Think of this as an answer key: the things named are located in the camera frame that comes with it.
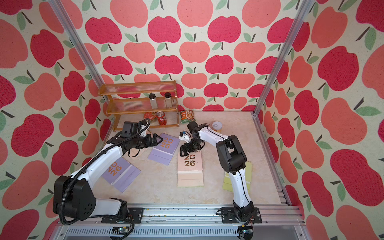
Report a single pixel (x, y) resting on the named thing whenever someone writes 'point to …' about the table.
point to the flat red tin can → (150, 115)
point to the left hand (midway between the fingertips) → (157, 142)
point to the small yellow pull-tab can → (217, 126)
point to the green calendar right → (227, 184)
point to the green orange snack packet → (187, 116)
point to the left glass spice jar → (153, 103)
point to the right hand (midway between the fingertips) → (187, 154)
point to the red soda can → (162, 118)
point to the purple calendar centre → (163, 152)
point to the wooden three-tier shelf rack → (128, 101)
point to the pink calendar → (190, 172)
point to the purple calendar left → (122, 174)
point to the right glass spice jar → (168, 98)
